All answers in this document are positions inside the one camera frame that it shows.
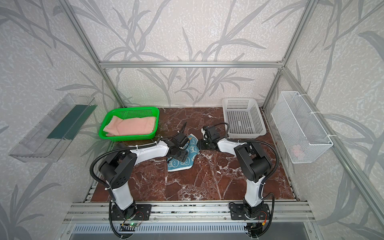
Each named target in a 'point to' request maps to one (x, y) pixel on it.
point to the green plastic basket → (129, 113)
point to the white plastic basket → (243, 116)
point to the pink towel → (138, 125)
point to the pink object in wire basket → (296, 151)
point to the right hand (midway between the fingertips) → (200, 140)
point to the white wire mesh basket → (304, 136)
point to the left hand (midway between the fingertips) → (182, 150)
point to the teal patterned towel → (178, 163)
